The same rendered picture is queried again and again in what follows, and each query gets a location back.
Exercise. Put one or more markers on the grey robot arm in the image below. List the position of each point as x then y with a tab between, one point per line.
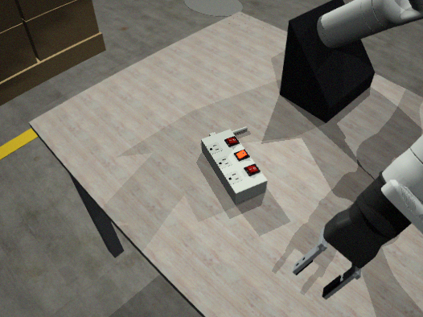
361	18

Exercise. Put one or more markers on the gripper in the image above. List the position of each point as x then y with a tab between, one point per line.
387	205

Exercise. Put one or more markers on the white power strip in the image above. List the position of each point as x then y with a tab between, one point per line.
234	167

